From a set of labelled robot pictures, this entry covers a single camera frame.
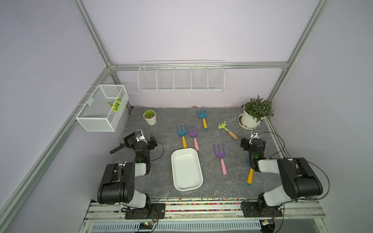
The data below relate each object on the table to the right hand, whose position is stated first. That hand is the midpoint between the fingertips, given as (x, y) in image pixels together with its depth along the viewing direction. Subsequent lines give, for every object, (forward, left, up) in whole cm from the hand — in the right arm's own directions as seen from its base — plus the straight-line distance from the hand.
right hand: (251, 137), depth 94 cm
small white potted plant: (+18, +70, 0) cm, 72 cm away
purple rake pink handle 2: (+9, +37, -7) cm, 39 cm away
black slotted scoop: (+3, +83, -8) cm, 84 cm away
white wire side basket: (+5, +90, +20) cm, 93 cm away
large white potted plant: (+13, -2, +11) cm, 18 cm away
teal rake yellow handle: (+9, +46, -8) cm, 47 cm away
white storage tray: (-18, +42, -7) cm, 47 cm away
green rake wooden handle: (+15, +16, -7) cm, 23 cm away
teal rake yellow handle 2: (+25, +30, -7) cm, 40 cm away
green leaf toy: (+8, +82, +23) cm, 86 cm away
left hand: (-1, +69, +3) cm, 69 cm away
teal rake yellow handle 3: (-24, +6, -5) cm, 25 cm away
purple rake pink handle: (-8, +20, -7) cm, 23 cm away
